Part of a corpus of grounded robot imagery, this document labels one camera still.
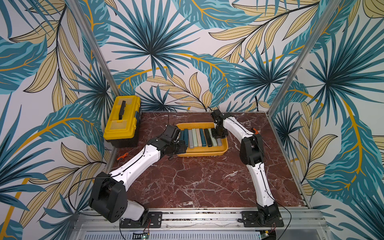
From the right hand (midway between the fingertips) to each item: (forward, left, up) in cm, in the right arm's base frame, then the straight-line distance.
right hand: (218, 136), depth 105 cm
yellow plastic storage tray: (-11, +11, 0) cm, 16 cm away
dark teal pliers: (-1, +22, +1) cm, 23 cm away
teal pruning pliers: (-8, +11, +2) cm, 14 cm away
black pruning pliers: (-2, +7, +2) cm, 8 cm away
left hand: (-18, +24, +13) cm, 33 cm away
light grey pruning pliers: (-6, 0, +2) cm, 6 cm away
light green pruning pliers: (-3, +16, +3) cm, 17 cm away
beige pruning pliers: (-3, +14, +3) cm, 14 cm away
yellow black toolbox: (-3, +60, +16) cm, 62 cm away
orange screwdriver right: (+2, -28, 0) cm, 28 cm away
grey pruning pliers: (-3, +19, +2) cm, 20 cm away
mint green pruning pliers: (-5, +4, +2) cm, 6 cm away
